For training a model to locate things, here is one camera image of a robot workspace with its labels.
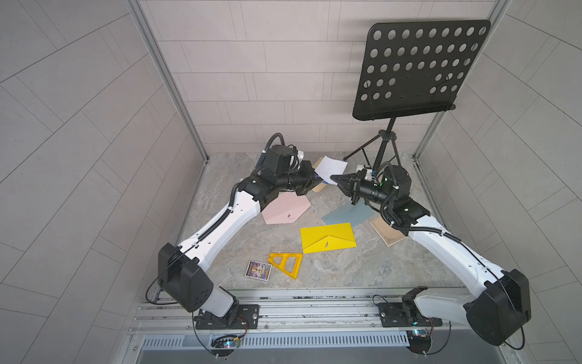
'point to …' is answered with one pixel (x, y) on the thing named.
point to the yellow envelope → (327, 237)
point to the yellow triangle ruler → (283, 262)
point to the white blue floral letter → (330, 166)
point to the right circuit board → (419, 340)
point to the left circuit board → (226, 341)
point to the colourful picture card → (259, 271)
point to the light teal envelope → (348, 213)
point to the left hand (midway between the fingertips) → (332, 175)
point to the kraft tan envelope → (320, 186)
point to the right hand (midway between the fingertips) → (331, 179)
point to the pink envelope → (286, 208)
